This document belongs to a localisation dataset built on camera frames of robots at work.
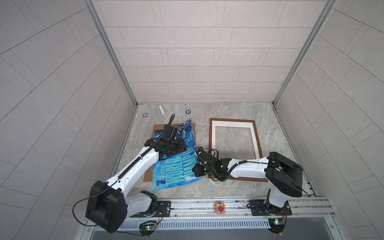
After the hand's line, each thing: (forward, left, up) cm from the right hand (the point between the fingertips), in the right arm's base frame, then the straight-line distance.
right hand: (191, 173), depth 81 cm
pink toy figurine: (-17, -13, 0) cm, 21 cm away
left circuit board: (-23, +20, +1) cm, 30 cm away
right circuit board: (-25, -39, -5) cm, 47 cm away
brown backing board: (+2, +24, -2) cm, 24 cm away
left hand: (+11, +1, +10) cm, 15 cm away
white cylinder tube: (+48, +21, +1) cm, 53 cm away
